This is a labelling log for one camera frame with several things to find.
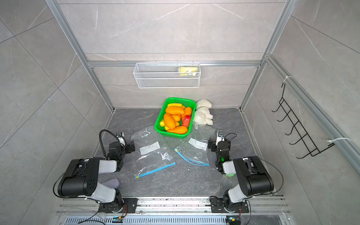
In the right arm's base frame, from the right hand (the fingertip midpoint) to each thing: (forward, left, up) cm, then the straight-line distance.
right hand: (219, 137), depth 93 cm
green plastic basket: (+16, +29, +3) cm, 33 cm away
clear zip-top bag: (-7, +47, -5) cm, 47 cm away
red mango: (+14, +22, +2) cm, 26 cm away
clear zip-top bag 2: (-6, +17, -2) cm, 18 cm away
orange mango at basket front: (+6, +27, +1) cm, 28 cm away
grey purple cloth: (-27, +64, -3) cm, 70 cm away
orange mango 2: (+23, +31, +4) cm, 39 cm away
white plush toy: (+17, +10, +4) cm, 20 cm away
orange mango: (+12, +34, +5) cm, 36 cm away
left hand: (+1, +63, -1) cm, 63 cm away
